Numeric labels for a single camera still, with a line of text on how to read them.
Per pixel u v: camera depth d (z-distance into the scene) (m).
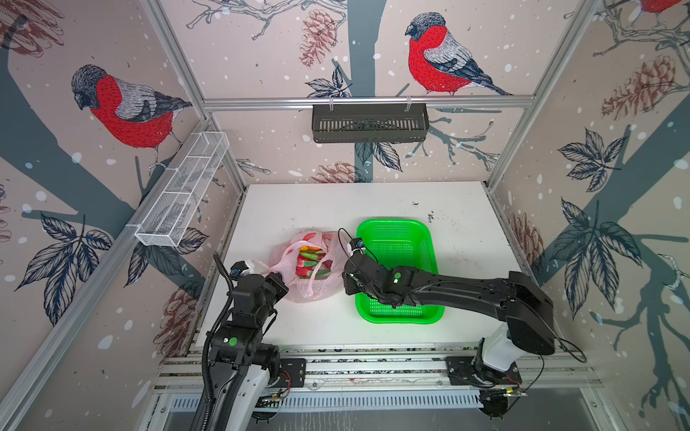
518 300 0.49
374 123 1.06
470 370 0.73
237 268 0.66
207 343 0.51
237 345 0.50
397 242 1.02
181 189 0.79
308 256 0.88
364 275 0.58
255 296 0.55
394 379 0.73
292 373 0.73
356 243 0.71
